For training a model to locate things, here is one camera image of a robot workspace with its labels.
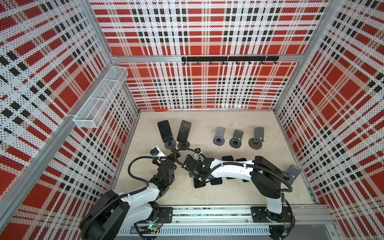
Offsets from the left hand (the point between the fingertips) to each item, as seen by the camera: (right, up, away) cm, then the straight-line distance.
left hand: (167, 149), depth 84 cm
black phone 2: (+8, +10, +10) cm, 16 cm away
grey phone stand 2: (+32, +4, +17) cm, 36 cm away
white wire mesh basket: (-47, +23, +7) cm, 53 cm away
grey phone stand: (+43, +2, +17) cm, 46 cm away
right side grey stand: (+69, -13, -4) cm, 70 cm away
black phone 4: (+37, -8, +10) cm, 39 cm away
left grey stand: (+7, 0, +17) cm, 19 cm away
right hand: (+17, -12, +1) cm, 21 cm away
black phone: (-3, +10, +8) cm, 13 cm away
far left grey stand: (-2, 0, +20) cm, 20 cm away
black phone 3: (+28, -18, -1) cm, 33 cm away
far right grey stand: (+57, +2, +16) cm, 59 cm away
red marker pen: (-16, +27, +43) cm, 53 cm away
